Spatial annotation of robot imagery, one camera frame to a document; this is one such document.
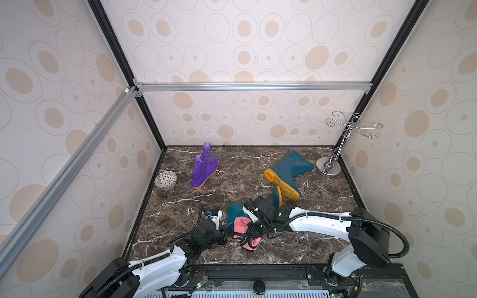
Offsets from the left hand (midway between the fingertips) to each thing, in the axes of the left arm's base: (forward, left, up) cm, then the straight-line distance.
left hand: (236, 231), depth 83 cm
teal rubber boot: (+9, +1, +1) cm, 9 cm away
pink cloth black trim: (-3, -2, +3) cm, 5 cm away
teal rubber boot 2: (+30, -24, +3) cm, 39 cm away
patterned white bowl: (+28, +40, -1) cm, 49 cm away
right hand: (+1, -8, +1) cm, 8 cm away
